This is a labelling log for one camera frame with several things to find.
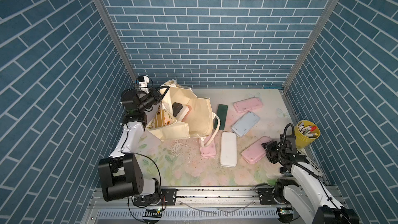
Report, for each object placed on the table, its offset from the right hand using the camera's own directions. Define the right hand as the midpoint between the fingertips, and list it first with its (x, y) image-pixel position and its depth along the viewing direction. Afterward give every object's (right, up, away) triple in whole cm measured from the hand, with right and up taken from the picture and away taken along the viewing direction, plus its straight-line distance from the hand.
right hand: (263, 146), depth 87 cm
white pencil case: (-20, -2, 0) cm, 20 cm away
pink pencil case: (-3, +23, +22) cm, 32 cm away
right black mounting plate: (-3, -20, -13) cm, 24 cm away
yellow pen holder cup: (+23, +8, -1) cm, 25 cm away
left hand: (-48, +32, -13) cm, 59 cm away
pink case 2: (-5, -3, 0) cm, 6 cm away
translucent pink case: (-45, +17, +11) cm, 50 cm away
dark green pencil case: (-22, +18, +18) cm, 34 cm away
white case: (-48, +18, +9) cm, 52 cm away
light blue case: (-7, +11, +12) cm, 18 cm away
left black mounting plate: (-51, -21, -13) cm, 57 cm away
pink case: (-30, -3, 0) cm, 30 cm away
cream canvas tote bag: (-37, +13, +2) cm, 39 cm away
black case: (-51, +22, +10) cm, 56 cm away
